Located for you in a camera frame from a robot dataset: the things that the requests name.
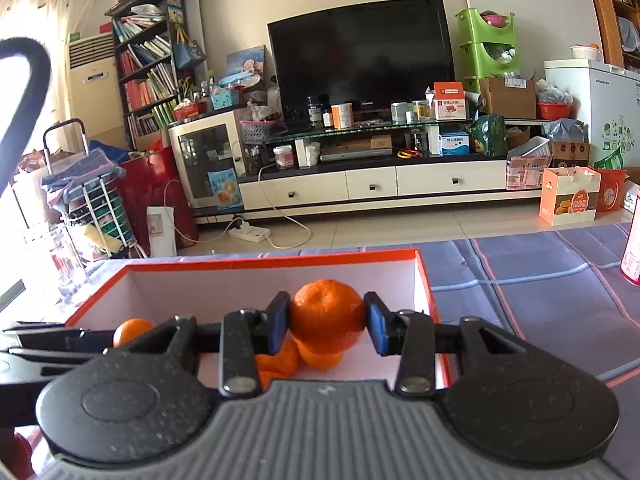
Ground brown cardboard box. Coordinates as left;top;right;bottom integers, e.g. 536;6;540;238
479;76;537;120

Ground pink plastic basket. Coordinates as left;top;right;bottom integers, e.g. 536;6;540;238
240;119;278;143

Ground green snack bag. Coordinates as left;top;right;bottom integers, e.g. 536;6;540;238
470;114;508;157

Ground silver disc player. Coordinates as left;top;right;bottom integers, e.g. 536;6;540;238
320;147;393;162

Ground blue snack packet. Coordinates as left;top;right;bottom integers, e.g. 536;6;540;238
207;167;244;211

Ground white TV stand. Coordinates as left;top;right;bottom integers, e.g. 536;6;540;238
237;119;546;213

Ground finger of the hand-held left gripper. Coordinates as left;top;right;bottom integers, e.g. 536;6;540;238
0;326;117;354
0;346;108;398

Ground blue and white carton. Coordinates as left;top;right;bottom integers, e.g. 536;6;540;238
439;132;471;156

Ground white curtain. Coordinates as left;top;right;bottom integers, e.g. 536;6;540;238
0;0;76;201

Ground orange and white carton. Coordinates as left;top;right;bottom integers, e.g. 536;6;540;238
432;82;468;121

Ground green stacking bins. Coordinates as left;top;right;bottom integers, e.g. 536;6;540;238
455;7;521;93

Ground wooden shelf unit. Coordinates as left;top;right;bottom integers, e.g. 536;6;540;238
582;0;640;68

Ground clear glass handled mug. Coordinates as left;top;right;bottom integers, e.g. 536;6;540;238
20;222;93;308

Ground red shopping bag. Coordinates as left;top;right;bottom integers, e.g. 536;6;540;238
117;145;201;251

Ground red gift bag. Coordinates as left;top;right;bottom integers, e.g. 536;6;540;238
595;167;628;212

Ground black bookshelf with books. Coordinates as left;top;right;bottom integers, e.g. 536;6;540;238
104;0;213;151

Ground black cable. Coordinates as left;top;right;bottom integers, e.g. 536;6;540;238
0;37;51;196

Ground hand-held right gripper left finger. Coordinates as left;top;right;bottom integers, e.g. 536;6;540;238
145;291;292;395

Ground red plastic bowl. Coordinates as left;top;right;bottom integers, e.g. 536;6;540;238
537;102;572;121

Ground blue plaid tablecloth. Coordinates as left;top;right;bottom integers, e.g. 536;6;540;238
90;222;640;480

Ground brown printed carton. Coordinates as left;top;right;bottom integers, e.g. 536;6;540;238
550;141;591;170

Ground blue gift bag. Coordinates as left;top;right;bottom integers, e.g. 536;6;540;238
172;40;207;70

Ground orange cardboard box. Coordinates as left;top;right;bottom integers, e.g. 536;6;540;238
65;247;461;391

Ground pink and white crate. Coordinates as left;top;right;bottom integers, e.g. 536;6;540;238
506;136;551;191

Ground white power strip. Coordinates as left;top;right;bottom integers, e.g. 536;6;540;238
229;224;271;243

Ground pink and white container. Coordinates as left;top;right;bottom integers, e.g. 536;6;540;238
620;202;640;286

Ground large tangerine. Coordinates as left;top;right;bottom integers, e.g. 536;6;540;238
290;280;365;353

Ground white standing air conditioner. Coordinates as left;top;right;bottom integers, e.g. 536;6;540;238
66;32;126;148

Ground white paper bag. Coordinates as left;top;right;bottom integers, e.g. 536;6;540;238
146;205;178;258

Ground orange gift bag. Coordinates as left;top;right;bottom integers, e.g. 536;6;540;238
539;166;601;226

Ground white chest freezer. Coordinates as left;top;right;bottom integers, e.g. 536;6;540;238
544;58;640;171

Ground red plastic basket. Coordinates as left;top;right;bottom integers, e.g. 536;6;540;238
172;102;208;122

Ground white wire shopping trolley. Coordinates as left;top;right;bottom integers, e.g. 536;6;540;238
42;119;143;261

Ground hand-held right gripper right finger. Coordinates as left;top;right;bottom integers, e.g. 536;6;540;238
363;291;516;395

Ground black television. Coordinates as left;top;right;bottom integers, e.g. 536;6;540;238
266;0;457;123

